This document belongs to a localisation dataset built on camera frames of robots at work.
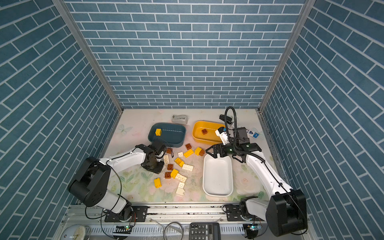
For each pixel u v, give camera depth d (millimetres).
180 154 938
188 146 987
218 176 858
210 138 1064
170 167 890
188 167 887
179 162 912
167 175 865
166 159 913
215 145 694
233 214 735
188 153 958
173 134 1052
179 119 1102
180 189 809
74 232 621
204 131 1048
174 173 847
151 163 740
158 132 1033
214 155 697
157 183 821
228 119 1129
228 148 706
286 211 394
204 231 680
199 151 941
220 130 734
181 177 847
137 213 734
